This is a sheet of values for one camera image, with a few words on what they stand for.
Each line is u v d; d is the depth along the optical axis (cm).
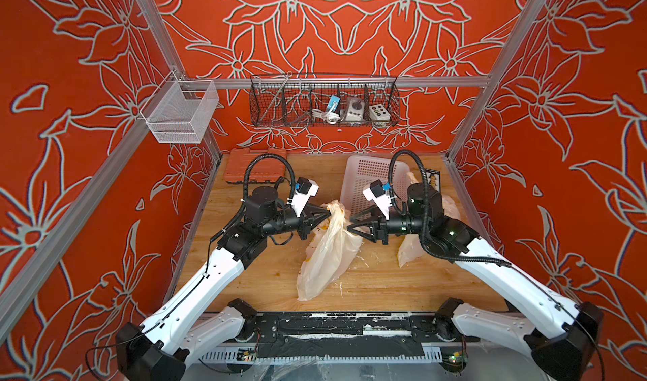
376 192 57
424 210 50
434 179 109
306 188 57
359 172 110
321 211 64
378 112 95
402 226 57
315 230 71
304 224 57
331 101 83
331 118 86
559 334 39
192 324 44
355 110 91
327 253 61
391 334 73
